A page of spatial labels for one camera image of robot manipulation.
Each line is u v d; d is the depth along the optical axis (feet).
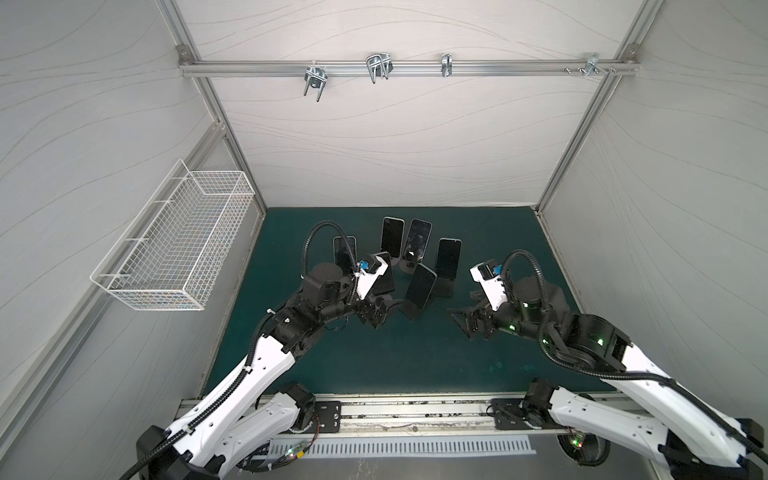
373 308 1.99
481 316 1.80
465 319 1.82
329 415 2.41
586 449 2.35
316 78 2.62
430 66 2.57
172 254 2.24
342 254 2.97
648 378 1.34
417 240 3.19
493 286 1.82
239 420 1.73
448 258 3.03
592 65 2.51
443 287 3.17
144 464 1.20
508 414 2.32
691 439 1.35
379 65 2.51
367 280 1.94
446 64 2.57
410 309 3.07
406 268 3.38
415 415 2.47
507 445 2.31
